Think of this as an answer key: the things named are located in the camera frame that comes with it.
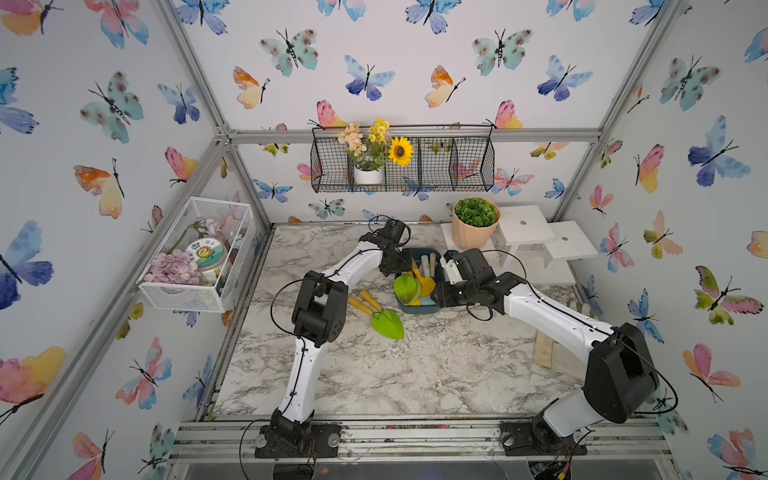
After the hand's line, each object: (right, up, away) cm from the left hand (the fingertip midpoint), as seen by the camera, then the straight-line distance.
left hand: (410, 262), depth 100 cm
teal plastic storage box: (+3, +3, +9) cm, 10 cm away
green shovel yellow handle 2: (-10, -16, -7) cm, 20 cm away
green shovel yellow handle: (-1, -8, -5) cm, 10 cm away
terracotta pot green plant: (+17, +11, -16) cm, 26 cm away
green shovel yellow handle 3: (-8, -18, -7) cm, 21 cm away
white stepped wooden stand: (+42, +3, -6) cm, 42 cm away
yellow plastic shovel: (+5, -8, -2) cm, 10 cm away
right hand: (+8, -8, -15) cm, 19 cm away
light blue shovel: (+5, -1, +2) cm, 6 cm away
